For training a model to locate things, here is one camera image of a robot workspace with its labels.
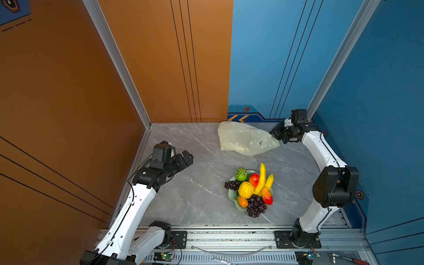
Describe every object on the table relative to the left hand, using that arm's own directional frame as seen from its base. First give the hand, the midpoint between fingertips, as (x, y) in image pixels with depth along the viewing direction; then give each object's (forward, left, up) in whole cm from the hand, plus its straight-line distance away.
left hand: (187, 158), depth 76 cm
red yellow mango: (-12, -38, -12) cm, 41 cm away
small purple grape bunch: (-6, -22, -14) cm, 27 cm away
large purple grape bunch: (-17, -32, -13) cm, 38 cm away
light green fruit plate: (-10, -22, -18) cm, 30 cm away
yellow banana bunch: (-6, -37, -12) cm, 39 cm away
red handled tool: (-36, -72, -20) cm, 83 cm away
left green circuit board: (-35, +8, -23) cm, 43 cm away
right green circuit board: (-35, -54, -21) cm, 68 cm away
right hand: (+19, -41, -1) cm, 45 cm away
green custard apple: (-2, -26, -11) cm, 28 cm away
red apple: (-5, -33, -11) cm, 35 cm away
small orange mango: (-15, -26, -13) cm, 33 cm away
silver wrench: (-36, -13, -22) cm, 44 cm away
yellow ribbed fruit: (-11, -27, -9) cm, 31 cm away
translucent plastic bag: (+22, -29, -11) cm, 38 cm away
